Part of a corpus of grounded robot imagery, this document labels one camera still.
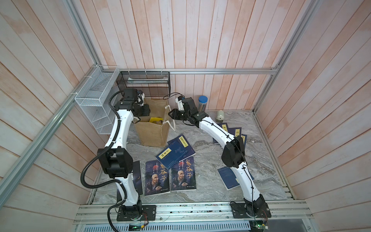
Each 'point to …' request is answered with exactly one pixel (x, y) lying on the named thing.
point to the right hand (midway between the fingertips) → (168, 113)
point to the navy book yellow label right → (244, 137)
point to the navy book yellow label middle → (235, 131)
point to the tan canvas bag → (150, 134)
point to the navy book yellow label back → (223, 125)
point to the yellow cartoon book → (158, 120)
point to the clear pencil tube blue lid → (203, 100)
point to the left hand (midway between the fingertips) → (147, 112)
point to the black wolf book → (137, 180)
